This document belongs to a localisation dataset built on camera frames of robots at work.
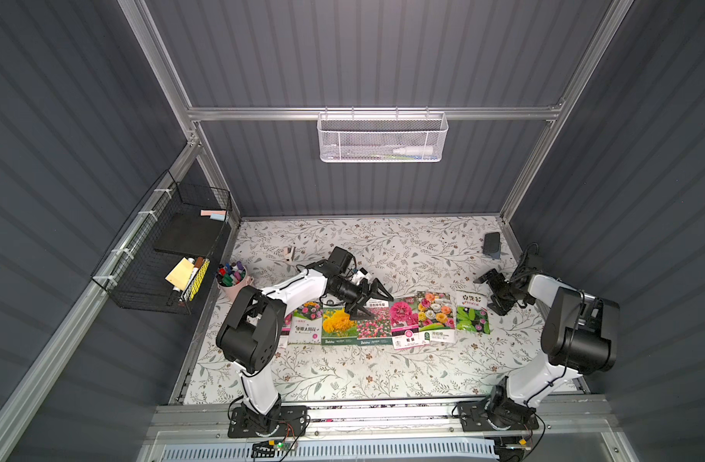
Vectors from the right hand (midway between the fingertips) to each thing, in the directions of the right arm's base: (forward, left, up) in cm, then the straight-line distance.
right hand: (481, 290), depth 95 cm
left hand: (-13, +33, +10) cm, 37 cm away
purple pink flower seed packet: (-14, +64, -3) cm, 66 cm away
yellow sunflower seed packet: (-13, +48, -2) cm, 49 cm away
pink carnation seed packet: (-11, +26, -3) cm, 29 cm away
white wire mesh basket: (+54, +33, +24) cm, 68 cm away
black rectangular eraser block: (+21, -10, -1) cm, 23 cm away
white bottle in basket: (+35, +23, +31) cm, 52 cm away
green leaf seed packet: (-6, +4, -3) cm, 8 cm away
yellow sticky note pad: (-11, +84, +26) cm, 89 cm away
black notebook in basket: (0, +86, +28) cm, 90 cm away
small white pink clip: (+16, +68, -1) cm, 70 cm away
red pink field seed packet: (-13, +35, -2) cm, 38 cm away
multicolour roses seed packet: (-9, +16, -2) cm, 18 cm away
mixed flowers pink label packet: (-12, +58, -2) cm, 59 cm away
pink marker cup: (-2, +80, +10) cm, 81 cm away
